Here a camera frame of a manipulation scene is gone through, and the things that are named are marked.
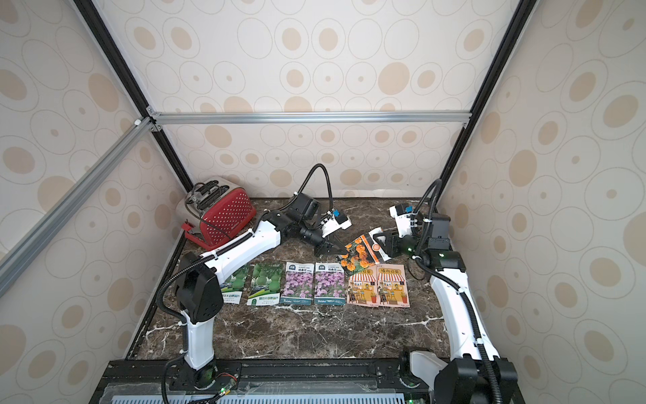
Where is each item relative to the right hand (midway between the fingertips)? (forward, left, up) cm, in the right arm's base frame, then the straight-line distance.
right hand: (389, 235), depth 77 cm
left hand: (-5, +12, -2) cm, 13 cm away
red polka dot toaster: (+13, +62, -5) cm, 63 cm away
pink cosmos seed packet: (-5, +19, -23) cm, 30 cm away
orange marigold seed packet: (-4, +9, -4) cm, 11 cm away
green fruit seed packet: (-7, +42, -23) cm, 49 cm away
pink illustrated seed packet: (-5, -4, -25) cm, 25 cm away
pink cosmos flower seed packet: (-6, +30, -23) cm, 39 cm away
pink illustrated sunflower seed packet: (-6, +7, -24) cm, 26 cm away
